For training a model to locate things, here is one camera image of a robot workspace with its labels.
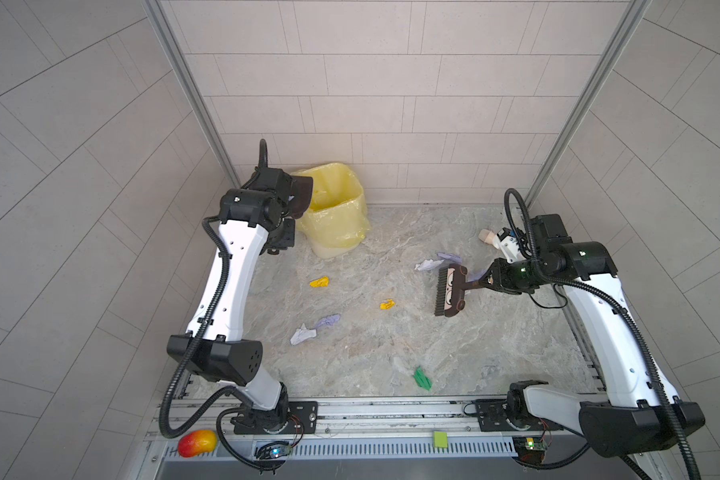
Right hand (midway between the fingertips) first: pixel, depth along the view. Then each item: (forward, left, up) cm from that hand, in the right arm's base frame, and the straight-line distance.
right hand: (480, 280), depth 69 cm
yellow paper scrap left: (+15, +42, -20) cm, 49 cm away
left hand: (+13, +46, +6) cm, 48 cm away
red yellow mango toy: (-25, +66, -19) cm, 73 cm away
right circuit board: (-31, -9, -25) cm, 40 cm away
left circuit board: (-27, +50, -20) cm, 60 cm away
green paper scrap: (-15, +14, -22) cm, 30 cm away
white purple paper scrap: (-1, +46, -20) cm, 50 cm away
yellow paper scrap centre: (+6, +21, -22) cm, 31 cm away
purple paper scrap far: (+22, -2, -21) cm, 31 cm away
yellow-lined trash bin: (+23, +35, -1) cm, 42 cm away
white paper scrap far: (+20, +6, -22) cm, 30 cm away
